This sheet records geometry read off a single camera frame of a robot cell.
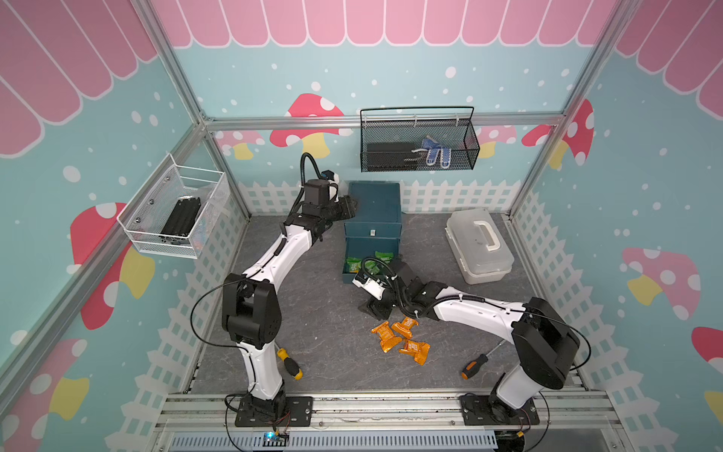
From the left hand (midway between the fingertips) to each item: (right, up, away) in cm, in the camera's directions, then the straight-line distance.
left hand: (352, 205), depth 89 cm
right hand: (+4, -29, -5) cm, 29 cm away
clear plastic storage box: (+43, -16, +3) cm, 46 cm away
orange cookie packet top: (+17, -38, -2) cm, 42 cm away
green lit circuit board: (-19, -63, -16) cm, 68 cm away
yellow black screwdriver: (-18, -47, -8) cm, 51 cm away
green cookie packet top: (+1, -19, +5) cm, 20 cm away
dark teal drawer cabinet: (+8, -6, +3) cm, 10 cm away
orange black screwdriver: (+35, -47, -10) cm, 60 cm away
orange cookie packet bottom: (+20, -44, -6) cm, 49 cm away
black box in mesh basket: (+12, +17, +4) cm, 21 cm away
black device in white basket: (-42, -5, -18) cm, 46 cm away
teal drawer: (+4, -13, +9) cm, 16 cm away
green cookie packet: (+10, -17, +8) cm, 21 cm away
